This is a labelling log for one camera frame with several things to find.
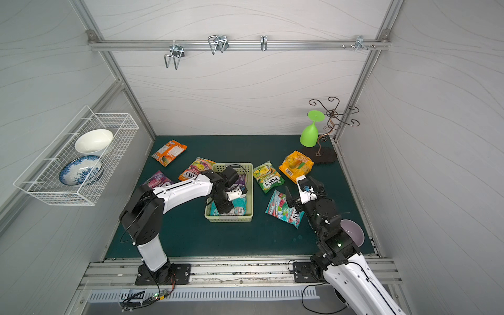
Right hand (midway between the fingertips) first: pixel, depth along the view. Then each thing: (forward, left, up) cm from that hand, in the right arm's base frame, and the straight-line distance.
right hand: (302, 181), depth 72 cm
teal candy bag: (-2, +25, -21) cm, 33 cm away
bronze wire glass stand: (+34, -22, -25) cm, 47 cm away
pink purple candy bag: (+11, +69, -21) cm, 73 cm away
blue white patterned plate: (-5, +76, +10) cm, 77 cm away
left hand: (-2, +31, -20) cm, 37 cm away
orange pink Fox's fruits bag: (+22, +50, -22) cm, 59 cm away
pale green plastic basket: (+18, +26, -18) cm, 36 cm away
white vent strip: (-34, +35, -25) cm, 55 cm away
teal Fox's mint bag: (+1, +7, -23) cm, 25 cm away
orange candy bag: (+29, +72, -22) cm, 81 cm away
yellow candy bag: (+23, -2, -20) cm, 31 cm away
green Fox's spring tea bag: (+17, +13, -23) cm, 32 cm away
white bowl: (+7, +78, +11) cm, 79 cm away
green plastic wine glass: (+26, -6, -2) cm, 27 cm away
